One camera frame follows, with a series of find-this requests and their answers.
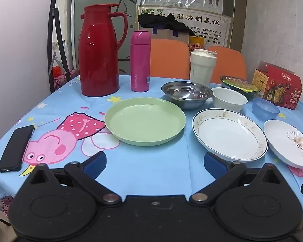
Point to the black smartphone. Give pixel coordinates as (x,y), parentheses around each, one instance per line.
(16,148)

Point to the red snack box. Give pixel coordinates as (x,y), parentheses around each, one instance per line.
(277,85)

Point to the white ribbed ceramic bowl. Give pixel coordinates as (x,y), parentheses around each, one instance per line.
(228,99)

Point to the white plate with floral print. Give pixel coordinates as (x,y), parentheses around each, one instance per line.
(282,141)

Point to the white plate with gold-patterned rim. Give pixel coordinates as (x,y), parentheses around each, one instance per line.
(229,136)

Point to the blue plastic bowl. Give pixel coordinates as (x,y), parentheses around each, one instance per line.
(265,108)

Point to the black cloth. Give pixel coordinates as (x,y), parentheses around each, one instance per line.
(164,21)

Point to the blue cartoon printed tablecloth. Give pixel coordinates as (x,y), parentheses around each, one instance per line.
(154,161)

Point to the wall poster with large lettering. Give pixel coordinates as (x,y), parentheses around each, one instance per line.
(212,27)

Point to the black metal rack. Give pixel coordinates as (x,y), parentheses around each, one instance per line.
(58,30)

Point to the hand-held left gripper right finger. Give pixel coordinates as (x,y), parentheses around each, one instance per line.
(214,165)

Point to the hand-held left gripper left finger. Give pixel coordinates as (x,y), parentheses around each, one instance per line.
(94,165)

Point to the pink insulated bottle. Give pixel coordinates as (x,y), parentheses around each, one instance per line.
(140,60)

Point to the orange chair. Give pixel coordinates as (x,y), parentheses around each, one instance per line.
(166,58)
(229,60)

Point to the instant noodle cup green lid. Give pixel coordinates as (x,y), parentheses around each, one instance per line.
(238,85)

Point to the green plastic plate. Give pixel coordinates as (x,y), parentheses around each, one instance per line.
(145,121)

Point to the red patterned cloth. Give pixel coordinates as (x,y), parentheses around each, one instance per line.
(61,77)

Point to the yellow snack packet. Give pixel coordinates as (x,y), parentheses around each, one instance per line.
(197,44)

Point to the stainless steel bowl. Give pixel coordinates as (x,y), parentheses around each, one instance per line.
(189,93)

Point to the red thermos jug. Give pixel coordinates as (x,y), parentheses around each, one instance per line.
(98,55)

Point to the brown cardboard box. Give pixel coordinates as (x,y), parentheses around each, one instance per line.
(166,34)

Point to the cream tumbler with lid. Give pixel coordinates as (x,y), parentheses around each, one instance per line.
(201,68)

